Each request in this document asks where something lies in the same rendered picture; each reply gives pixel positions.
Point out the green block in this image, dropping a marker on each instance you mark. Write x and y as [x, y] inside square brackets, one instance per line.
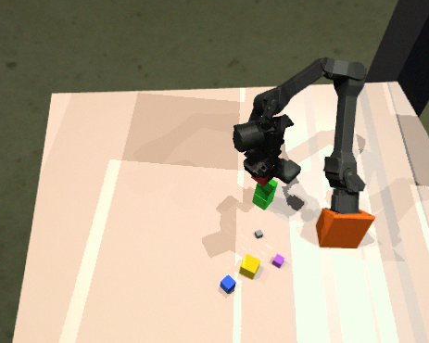
[267, 190]
[262, 203]

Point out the small purple block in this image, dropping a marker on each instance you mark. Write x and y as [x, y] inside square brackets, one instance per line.
[277, 261]

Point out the yellow block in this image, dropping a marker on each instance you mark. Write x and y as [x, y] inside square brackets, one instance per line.
[249, 266]

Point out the blue block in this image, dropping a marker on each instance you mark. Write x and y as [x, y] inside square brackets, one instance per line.
[227, 284]

